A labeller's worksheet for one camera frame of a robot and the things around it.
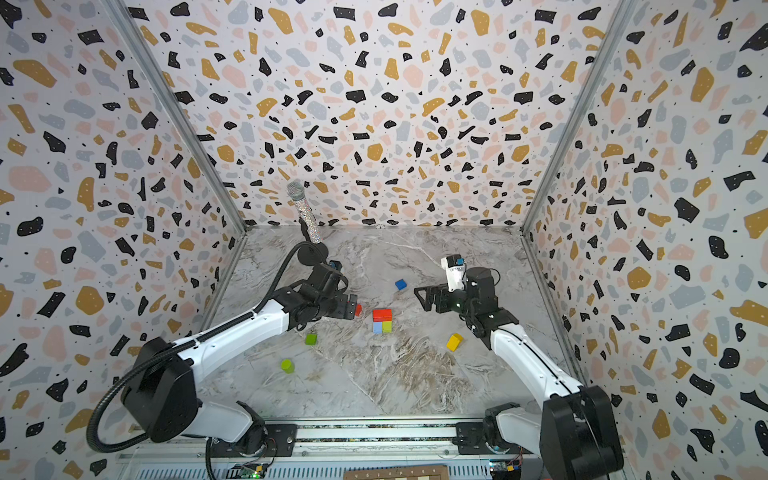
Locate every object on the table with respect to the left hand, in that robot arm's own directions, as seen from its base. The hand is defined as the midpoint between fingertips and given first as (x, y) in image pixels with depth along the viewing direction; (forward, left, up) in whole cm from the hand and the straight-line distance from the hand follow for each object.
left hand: (344, 296), depth 86 cm
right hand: (0, -23, +6) cm, 24 cm away
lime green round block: (-16, +16, -11) cm, 25 cm away
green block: (-7, +12, -14) cm, 19 cm away
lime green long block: (-4, -12, -12) cm, 17 cm away
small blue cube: (+13, -17, -14) cm, 26 cm away
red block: (-1, -10, -10) cm, 15 cm away
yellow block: (-9, -32, -12) cm, 35 cm away
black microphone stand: (+27, +17, -13) cm, 35 cm away
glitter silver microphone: (+26, +14, +17) cm, 34 cm away
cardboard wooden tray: (-41, -17, -10) cm, 45 cm away
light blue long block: (-4, -9, -12) cm, 15 cm away
